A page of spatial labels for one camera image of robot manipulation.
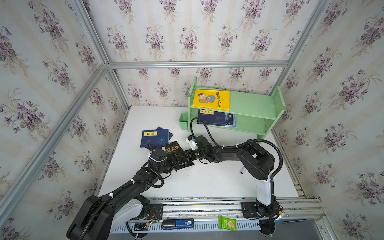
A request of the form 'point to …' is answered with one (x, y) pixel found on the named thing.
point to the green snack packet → (230, 224)
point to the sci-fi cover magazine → (231, 120)
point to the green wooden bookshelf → (252, 111)
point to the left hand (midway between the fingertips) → (181, 156)
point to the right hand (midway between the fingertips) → (183, 159)
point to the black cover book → (186, 161)
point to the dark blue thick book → (212, 117)
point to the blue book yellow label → (158, 137)
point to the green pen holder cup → (183, 121)
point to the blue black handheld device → (177, 223)
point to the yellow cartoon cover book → (214, 99)
